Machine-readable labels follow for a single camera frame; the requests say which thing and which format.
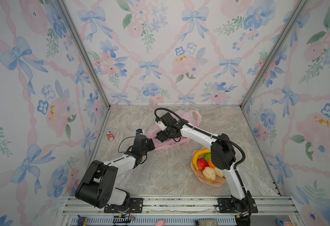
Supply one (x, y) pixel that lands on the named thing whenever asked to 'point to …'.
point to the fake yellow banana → (195, 156)
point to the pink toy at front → (160, 222)
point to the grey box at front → (208, 222)
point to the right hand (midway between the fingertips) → (161, 133)
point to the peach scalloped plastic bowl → (218, 181)
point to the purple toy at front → (81, 219)
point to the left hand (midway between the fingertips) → (154, 139)
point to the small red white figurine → (110, 136)
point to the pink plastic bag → (192, 117)
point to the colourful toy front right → (283, 222)
